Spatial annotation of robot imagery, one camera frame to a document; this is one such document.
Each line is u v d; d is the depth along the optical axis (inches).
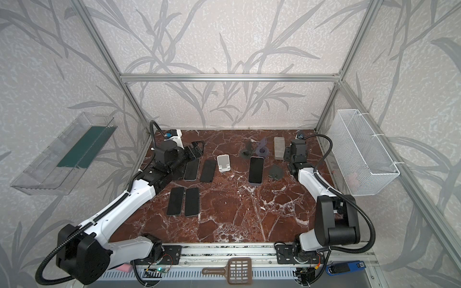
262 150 42.6
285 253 29.0
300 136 30.4
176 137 27.2
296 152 26.9
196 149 27.3
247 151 41.3
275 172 39.1
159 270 27.8
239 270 27.8
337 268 27.4
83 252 15.0
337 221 17.1
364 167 24.3
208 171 38.5
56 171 25.2
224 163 39.1
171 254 28.8
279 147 42.7
